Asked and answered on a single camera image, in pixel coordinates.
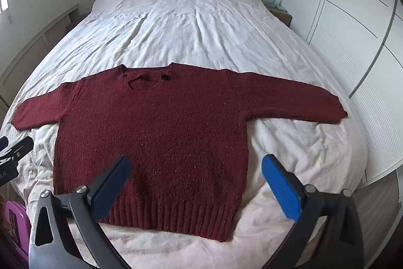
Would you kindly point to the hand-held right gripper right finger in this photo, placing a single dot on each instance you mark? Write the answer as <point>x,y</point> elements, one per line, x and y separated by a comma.
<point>280,185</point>

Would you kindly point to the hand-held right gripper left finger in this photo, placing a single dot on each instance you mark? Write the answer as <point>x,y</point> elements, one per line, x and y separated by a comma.
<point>111,185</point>

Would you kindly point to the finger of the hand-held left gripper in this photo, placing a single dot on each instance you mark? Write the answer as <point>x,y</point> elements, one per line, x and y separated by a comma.
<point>20,149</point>

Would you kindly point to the dark red knitted sweater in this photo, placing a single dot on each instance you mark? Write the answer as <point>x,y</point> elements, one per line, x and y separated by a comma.
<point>157,130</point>

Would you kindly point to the purple plastic object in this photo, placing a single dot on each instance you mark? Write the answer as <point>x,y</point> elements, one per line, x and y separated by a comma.
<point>19,225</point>

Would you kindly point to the wooden nightstand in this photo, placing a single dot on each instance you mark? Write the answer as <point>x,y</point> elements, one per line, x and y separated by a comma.
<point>281,17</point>

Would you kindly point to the white wardrobe doors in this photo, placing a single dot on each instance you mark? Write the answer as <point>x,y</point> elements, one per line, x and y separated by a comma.
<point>346,20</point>

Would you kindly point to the teal item on nightstand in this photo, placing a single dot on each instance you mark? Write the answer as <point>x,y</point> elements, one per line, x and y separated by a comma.
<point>280,6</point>

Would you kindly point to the white bed sheet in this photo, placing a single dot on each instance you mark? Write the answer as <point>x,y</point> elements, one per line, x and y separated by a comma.
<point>189,20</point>

